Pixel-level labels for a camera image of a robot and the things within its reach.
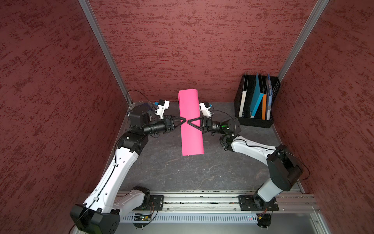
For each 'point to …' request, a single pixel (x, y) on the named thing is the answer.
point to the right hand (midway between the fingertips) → (187, 127)
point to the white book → (242, 104)
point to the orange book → (264, 107)
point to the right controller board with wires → (264, 220)
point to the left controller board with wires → (141, 217)
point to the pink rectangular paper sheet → (192, 142)
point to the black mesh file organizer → (247, 83)
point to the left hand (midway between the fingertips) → (184, 124)
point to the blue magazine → (269, 99)
